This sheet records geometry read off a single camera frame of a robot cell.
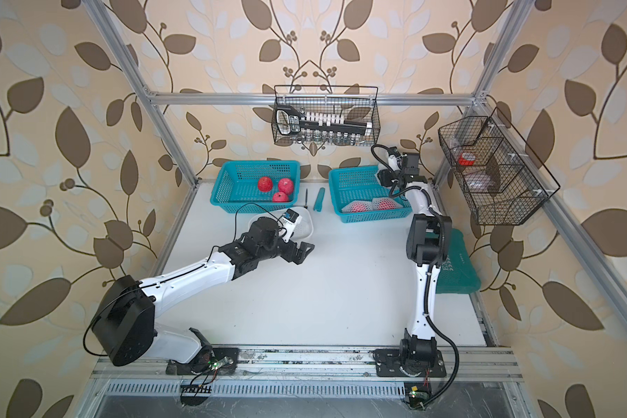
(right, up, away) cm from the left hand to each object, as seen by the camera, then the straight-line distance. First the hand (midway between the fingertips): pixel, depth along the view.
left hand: (300, 236), depth 83 cm
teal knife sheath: (+5, +10, +29) cm, 31 cm away
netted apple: (-9, +19, +29) cm, 36 cm away
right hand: (+35, +24, +25) cm, 50 cm away
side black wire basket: (+59, +16, -9) cm, 62 cm away
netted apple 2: (-19, +20, +32) cm, 42 cm away
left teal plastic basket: (-24, +18, +36) cm, 47 cm away
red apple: (-11, +14, +25) cm, 31 cm away
